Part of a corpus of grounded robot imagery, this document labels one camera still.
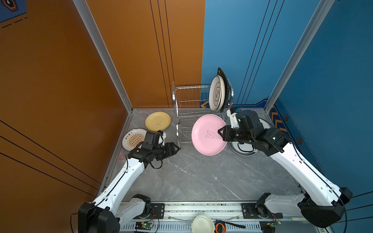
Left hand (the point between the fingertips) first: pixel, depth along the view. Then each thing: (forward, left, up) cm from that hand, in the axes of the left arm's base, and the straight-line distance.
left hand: (175, 148), depth 79 cm
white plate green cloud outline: (+28, -22, +16) cm, 39 cm away
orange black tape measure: (-33, -23, -12) cm, 42 cm away
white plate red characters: (+29, -65, -14) cm, 73 cm away
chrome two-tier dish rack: (+25, -9, +11) cm, 29 cm away
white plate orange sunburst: (+17, +33, -15) cm, 40 cm away
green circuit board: (-33, +14, -17) cm, 40 cm away
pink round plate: (0, -16, +11) cm, 19 cm away
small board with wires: (-32, -49, -15) cm, 60 cm away
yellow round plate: (+33, +18, -16) cm, 41 cm away
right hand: (0, -21, +16) cm, 26 cm away
